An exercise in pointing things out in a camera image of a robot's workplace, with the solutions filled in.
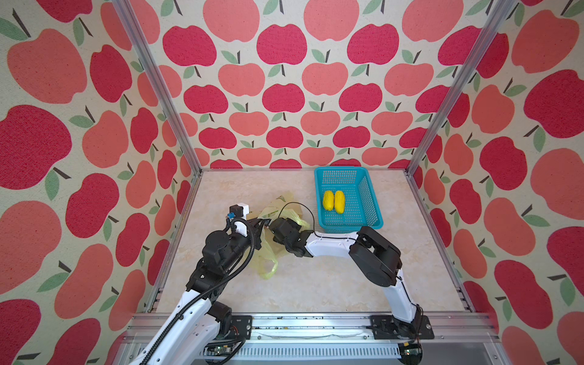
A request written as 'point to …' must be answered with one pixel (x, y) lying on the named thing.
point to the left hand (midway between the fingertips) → (266, 222)
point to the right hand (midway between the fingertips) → (286, 226)
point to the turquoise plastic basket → (362, 207)
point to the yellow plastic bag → (269, 211)
